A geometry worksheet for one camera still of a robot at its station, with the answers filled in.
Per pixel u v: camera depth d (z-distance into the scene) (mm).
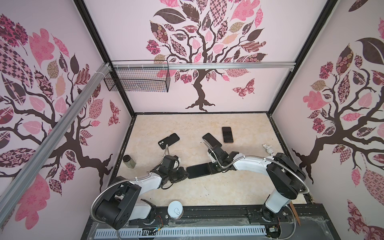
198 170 917
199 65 929
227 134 1067
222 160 694
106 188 419
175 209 710
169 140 1043
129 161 854
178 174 779
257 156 549
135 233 697
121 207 420
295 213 742
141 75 949
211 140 1053
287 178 458
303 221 726
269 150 953
